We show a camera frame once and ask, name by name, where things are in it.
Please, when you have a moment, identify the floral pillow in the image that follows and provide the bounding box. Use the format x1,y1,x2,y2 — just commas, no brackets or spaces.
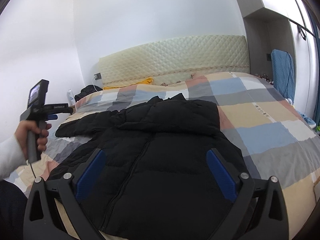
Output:
152,73,203,86

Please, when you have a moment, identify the cream quilted headboard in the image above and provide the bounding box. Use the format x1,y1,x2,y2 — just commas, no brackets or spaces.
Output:
98,35,250,86

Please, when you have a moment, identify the black puffer jacket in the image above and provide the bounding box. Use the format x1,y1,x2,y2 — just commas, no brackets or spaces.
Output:
49,94,247,239

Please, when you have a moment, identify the black clothes pile on nightstand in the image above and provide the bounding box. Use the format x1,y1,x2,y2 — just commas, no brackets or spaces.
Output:
74,85,103,102

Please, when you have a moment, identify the blue cloth heap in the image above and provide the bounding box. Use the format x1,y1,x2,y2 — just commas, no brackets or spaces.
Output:
299,113,317,129

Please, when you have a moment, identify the grey wall socket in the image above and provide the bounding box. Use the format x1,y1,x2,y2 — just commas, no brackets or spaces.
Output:
94,73,102,80

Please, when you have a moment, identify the white lotion bottle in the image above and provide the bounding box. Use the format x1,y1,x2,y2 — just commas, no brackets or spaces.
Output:
67,89,76,106

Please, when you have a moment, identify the person left hand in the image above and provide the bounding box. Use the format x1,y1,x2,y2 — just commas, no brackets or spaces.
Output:
15,120,52,160

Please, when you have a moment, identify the plaid patchwork bed quilt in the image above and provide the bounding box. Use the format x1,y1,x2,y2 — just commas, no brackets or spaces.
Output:
3,71,320,240

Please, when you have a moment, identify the white sleeve left forearm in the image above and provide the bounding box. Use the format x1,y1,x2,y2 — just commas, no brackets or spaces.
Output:
0,135,27,180

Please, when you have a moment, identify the yellow cloth at headboard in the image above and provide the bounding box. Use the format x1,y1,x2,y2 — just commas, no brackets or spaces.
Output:
103,77,153,90

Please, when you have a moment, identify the grey white wardrobe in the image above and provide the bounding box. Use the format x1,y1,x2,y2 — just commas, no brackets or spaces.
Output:
237,0,319,119

